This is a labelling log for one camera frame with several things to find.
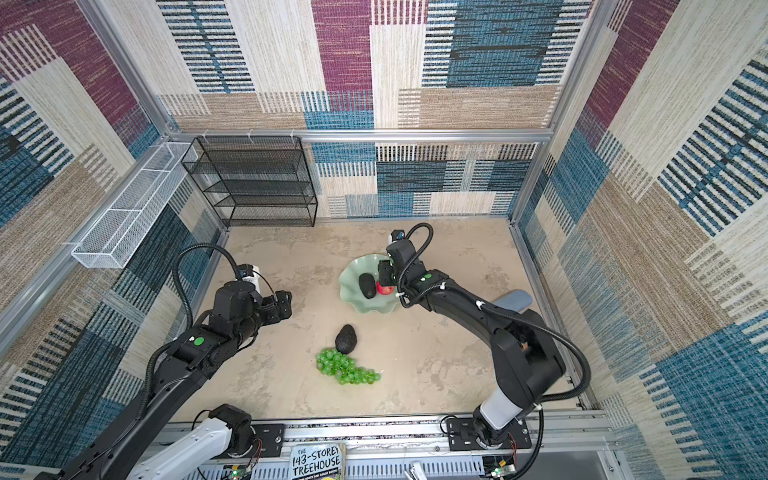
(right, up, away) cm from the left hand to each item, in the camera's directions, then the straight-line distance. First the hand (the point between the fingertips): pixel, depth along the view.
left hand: (277, 292), depth 77 cm
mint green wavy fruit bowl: (+18, +1, +23) cm, 30 cm away
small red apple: (+27, -2, +20) cm, 33 cm away
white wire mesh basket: (-36, +13, -6) cm, 39 cm away
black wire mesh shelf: (-20, +36, +34) cm, 54 cm away
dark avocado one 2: (+16, -14, +9) cm, 24 cm away
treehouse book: (+12, -37, -8) cm, 40 cm away
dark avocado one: (+21, 0, +20) cm, 29 cm away
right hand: (+28, +5, +11) cm, 30 cm away
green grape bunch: (+13, -19, +4) cm, 24 cm away
